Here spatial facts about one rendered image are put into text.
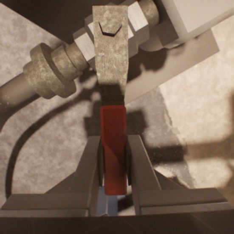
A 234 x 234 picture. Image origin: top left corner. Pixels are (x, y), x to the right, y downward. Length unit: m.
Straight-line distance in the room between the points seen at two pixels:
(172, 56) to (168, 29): 0.46
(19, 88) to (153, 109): 0.52
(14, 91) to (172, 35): 0.16
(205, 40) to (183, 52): 0.09
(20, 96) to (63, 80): 0.04
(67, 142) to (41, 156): 0.13
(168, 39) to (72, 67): 0.10
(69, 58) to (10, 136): 0.63
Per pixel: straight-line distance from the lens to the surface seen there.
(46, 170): 0.77
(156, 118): 0.65
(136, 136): 0.15
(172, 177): 0.78
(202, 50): 0.68
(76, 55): 0.17
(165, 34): 0.19
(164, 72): 0.63
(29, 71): 0.18
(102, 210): 0.64
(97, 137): 0.15
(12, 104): 0.19
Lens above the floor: 0.61
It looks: 75 degrees down
